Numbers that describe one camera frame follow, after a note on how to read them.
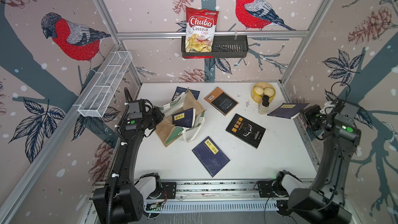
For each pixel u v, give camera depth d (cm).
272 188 73
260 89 109
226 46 107
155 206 71
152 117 67
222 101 108
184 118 91
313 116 60
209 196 73
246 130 93
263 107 97
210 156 84
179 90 116
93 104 70
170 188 73
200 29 84
